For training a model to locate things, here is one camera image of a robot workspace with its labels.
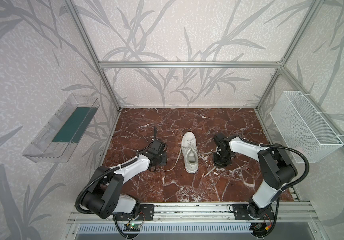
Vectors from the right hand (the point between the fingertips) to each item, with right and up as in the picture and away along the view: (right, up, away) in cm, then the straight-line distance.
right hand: (215, 161), depth 91 cm
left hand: (-31, +5, 0) cm, 32 cm away
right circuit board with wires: (+18, -28, -19) cm, 39 cm away
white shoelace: (-17, +9, -4) cm, 20 cm away
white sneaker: (-16, +13, +4) cm, 21 cm away
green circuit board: (-45, -27, -19) cm, 56 cm away
